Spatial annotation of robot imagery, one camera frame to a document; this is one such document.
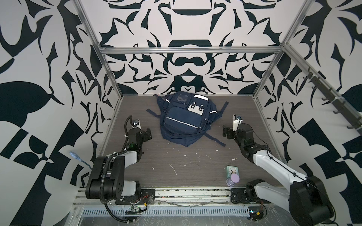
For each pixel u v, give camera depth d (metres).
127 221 0.67
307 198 0.41
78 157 0.66
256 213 0.71
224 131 0.79
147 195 0.74
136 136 0.71
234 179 0.71
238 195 0.75
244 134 0.64
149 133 0.85
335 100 0.59
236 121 0.74
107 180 0.44
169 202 0.73
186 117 1.00
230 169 0.81
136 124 0.79
